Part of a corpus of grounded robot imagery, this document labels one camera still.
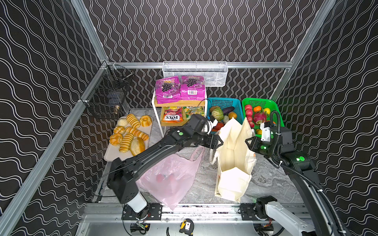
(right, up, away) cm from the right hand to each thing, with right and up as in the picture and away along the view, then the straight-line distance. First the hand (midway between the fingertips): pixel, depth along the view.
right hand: (248, 140), depth 71 cm
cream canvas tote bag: (-1, -14, +19) cm, 23 cm away
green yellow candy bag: (-27, +17, +23) cm, 40 cm away
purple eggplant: (0, +19, +43) cm, 47 cm away
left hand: (-12, -1, -2) cm, 13 cm away
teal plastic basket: (-1, +25, +46) cm, 52 cm away
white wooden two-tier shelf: (-34, +19, +7) cm, 40 cm away
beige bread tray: (-65, +6, +38) cm, 76 cm away
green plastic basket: (+27, +19, +48) cm, 58 cm away
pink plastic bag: (-40, -24, +12) cm, 48 cm away
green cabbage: (-9, +15, +33) cm, 38 cm away
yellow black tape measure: (-30, -40, -3) cm, 50 cm away
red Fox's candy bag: (-39, +14, +21) cm, 47 cm away
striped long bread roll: (-71, -5, +26) cm, 76 cm away
